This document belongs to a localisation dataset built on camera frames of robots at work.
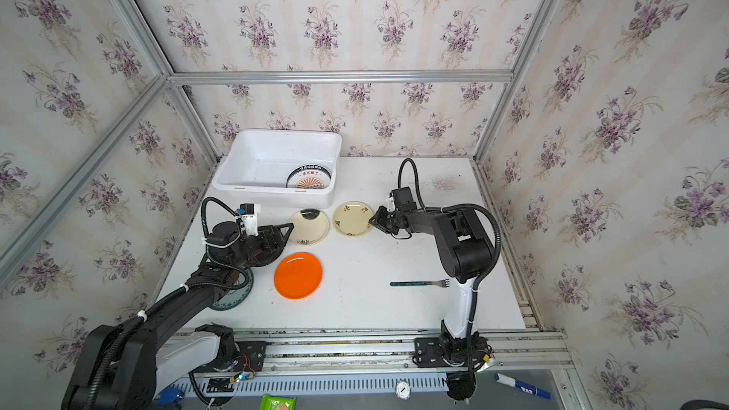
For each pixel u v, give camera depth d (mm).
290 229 804
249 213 735
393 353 751
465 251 528
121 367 396
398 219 801
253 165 1181
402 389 688
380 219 898
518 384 686
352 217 1010
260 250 752
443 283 859
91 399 355
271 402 662
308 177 1108
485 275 500
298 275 886
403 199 820
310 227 1003
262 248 749
